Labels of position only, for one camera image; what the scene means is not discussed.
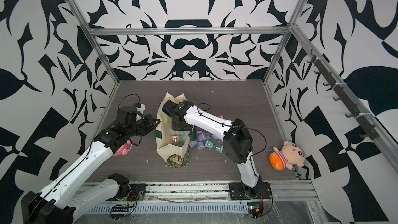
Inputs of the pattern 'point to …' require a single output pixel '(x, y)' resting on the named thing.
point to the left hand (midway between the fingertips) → (160, 118)
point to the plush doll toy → (289, 155)
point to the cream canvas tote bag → (169, 143)
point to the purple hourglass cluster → (201, 136)
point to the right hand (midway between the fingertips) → (178, 126)
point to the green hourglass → (210, 144)
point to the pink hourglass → (174, 139)
